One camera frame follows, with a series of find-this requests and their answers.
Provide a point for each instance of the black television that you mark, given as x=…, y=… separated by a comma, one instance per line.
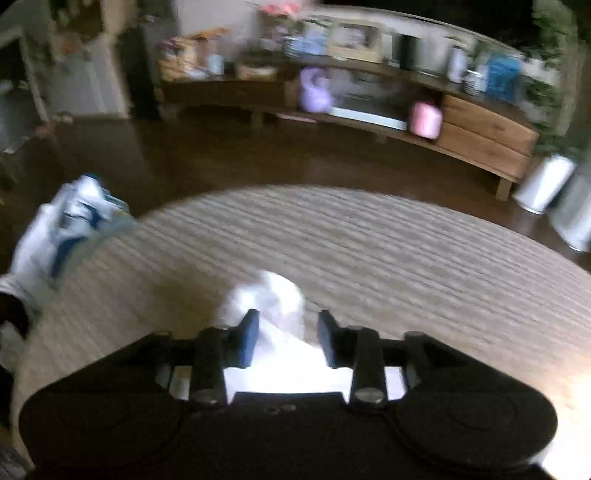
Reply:
x=438, y=11

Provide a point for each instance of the yellow floral lace tablecloth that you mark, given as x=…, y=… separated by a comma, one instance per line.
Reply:
x=346, y=240

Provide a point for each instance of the black speaker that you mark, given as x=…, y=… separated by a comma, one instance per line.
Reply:
x=406, y=50

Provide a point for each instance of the wooden console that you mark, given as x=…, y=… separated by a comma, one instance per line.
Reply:
x=480, y=138

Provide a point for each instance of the white shirt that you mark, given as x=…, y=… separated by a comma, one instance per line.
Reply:
x=281, y=300

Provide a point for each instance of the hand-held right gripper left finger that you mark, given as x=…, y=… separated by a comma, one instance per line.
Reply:
x=249, y=337

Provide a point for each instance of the pink case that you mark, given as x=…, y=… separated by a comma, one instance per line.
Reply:
x=425, y=121

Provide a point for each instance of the purple kettlebell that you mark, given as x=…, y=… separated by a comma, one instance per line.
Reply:
x=314, y=97

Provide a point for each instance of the white planter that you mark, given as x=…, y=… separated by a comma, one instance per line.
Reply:
x=542, y=182

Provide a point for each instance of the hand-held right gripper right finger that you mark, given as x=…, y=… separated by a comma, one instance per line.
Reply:
x=327, y=339

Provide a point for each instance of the blue basket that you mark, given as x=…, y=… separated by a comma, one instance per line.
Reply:
x=503, y=76

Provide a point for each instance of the blue and white garment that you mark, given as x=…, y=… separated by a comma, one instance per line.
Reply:
x=78, y=203

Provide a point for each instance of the picture frame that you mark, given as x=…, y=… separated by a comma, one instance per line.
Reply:
x=353, y=41

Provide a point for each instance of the green plant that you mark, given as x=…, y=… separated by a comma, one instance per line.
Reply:
x=547, y=101

